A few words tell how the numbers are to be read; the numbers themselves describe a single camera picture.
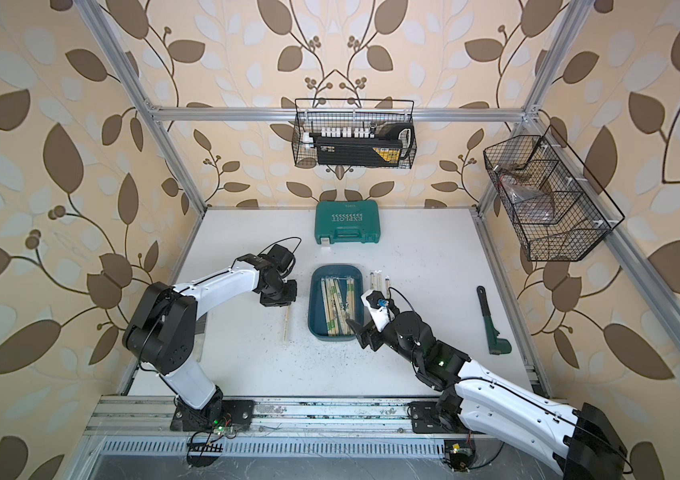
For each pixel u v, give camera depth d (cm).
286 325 87
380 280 100
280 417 75
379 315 65
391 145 83
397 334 58
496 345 84
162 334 46
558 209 73
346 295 96
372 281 100
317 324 90
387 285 99
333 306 94
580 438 42
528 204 70
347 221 111
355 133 83
